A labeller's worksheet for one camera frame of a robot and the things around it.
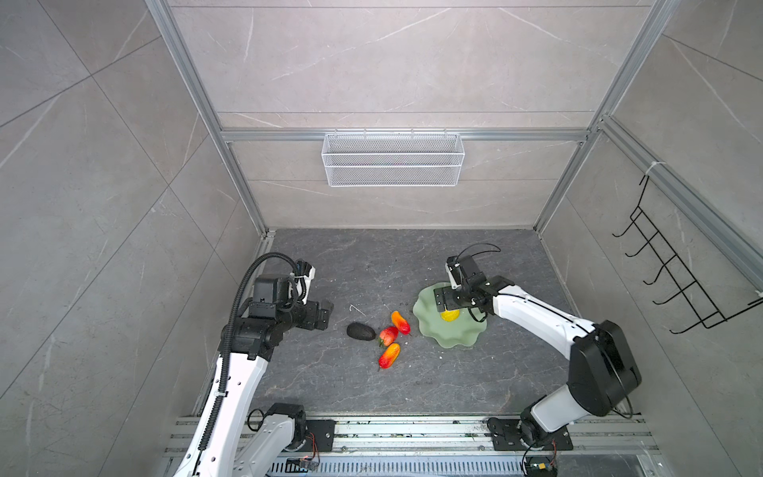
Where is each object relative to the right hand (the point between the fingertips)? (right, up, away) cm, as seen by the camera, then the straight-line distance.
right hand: (449, 293), depth 90 cm
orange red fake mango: (-15, -9, 0) cm, 18 cm away
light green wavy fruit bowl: (+4, -11, 0) cm, 12 cm away
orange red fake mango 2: (-19, -18, -6) cm, 26 cm away
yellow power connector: (+18, -39, -20) cm, 47 cm away
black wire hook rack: (+47, +6, -22) cm, 52 cm away
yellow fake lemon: (0, -7, +1) cm, 7 cm away
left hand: (-38, +2, -17) cm, 42 cm away
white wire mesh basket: (-18, +45, +10) cm, 50 cm away
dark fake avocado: (-27, -11, -2) cm, 30 cm away
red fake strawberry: (-19, -12, -4) cm, 23 cm away
